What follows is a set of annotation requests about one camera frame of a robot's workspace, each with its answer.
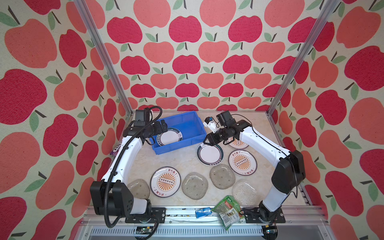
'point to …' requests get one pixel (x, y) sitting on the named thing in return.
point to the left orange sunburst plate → (165, 182)
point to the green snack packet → (229, 211)
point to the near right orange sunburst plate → (242, 162)
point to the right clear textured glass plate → (247, 193)
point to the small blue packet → (203, 212)
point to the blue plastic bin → (193, 130)
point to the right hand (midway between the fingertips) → (209, 139)
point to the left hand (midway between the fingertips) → (163, 127)
